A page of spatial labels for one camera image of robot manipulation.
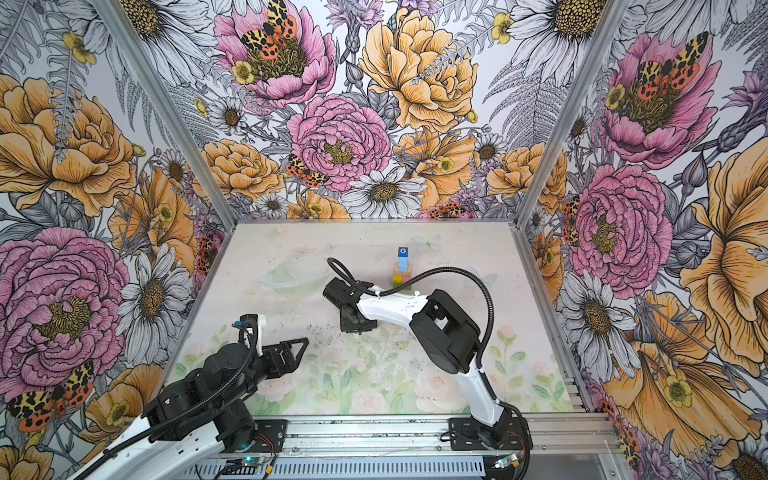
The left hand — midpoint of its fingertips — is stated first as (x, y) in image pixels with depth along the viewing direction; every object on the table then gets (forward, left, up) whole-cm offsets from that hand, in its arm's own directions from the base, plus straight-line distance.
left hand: (294, 354), depth 74 cm
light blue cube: (+30, -28, -4) cm, 41 cm away
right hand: (+11, -14, -13) cm, 22 cm away
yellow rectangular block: (+27, -26, -9) cm, 39 cm away
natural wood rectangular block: (+29, -28, -8) cm, 41 cm away
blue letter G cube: (+32, -28, 0) cm, 42 cm away
